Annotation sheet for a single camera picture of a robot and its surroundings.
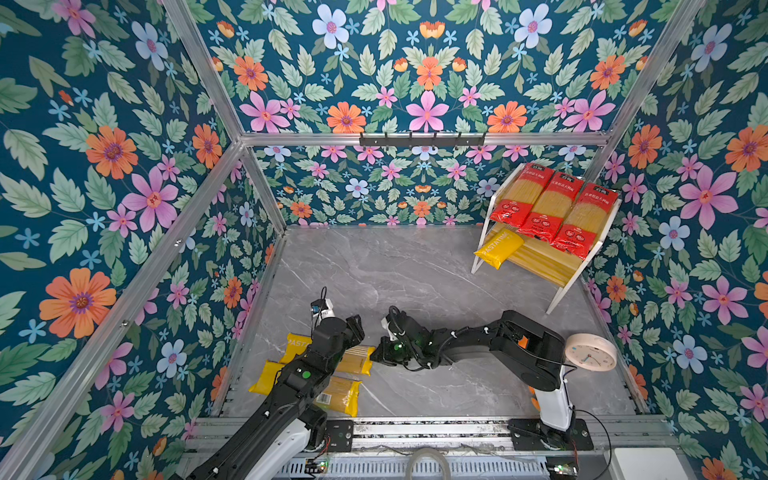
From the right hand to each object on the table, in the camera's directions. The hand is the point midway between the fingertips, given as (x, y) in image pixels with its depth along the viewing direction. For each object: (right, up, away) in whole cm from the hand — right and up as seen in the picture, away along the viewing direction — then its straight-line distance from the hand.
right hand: (367, 357), depth 84 cm
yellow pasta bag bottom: (-7, -8, -6) cm, 12 cm away
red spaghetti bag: (+43, +46, -4) cm, 64 cm away
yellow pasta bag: (-4, -2, +3) cm, 5 cm away
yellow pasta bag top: (+41, +32, +8) cm, 52 cm away
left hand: (-2, +13, -4) cm, 14 cm away
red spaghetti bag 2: (+47, +38, -11) cm, 61 cm away
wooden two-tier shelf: (+52, +29, +7) cm, 60 cm away
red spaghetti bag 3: (+58, +39, -9) cm, 70 cm away
